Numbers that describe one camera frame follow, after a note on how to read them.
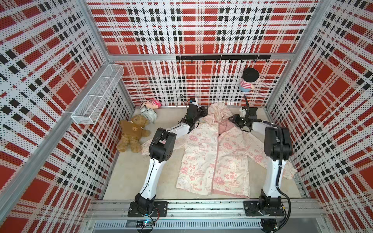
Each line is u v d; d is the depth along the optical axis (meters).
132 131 0.98
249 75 0.93
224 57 0.89
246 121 0.84
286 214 0.70
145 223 0.69
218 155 0.91
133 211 0.72
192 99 0.93
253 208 0.73
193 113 0.82
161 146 0.62
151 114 1.04
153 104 1.15
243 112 0.97
